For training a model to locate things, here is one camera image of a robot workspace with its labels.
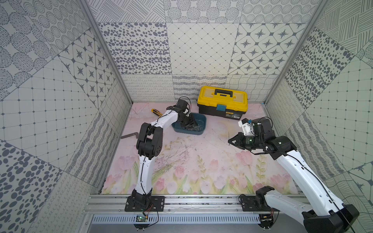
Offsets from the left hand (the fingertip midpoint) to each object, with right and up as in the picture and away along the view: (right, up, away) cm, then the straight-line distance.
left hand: (196, 123), depth 97 cm
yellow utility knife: (-31, +8, +14) cm, 35 cm away
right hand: (+16, -9, -25) cm, 31 cm away
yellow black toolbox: (+18, +14, +1) cm, 23 cm away
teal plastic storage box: (+3, +3, +10) cm, 10 cm away
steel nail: (+1, -4, +7) cm, 8 cm away
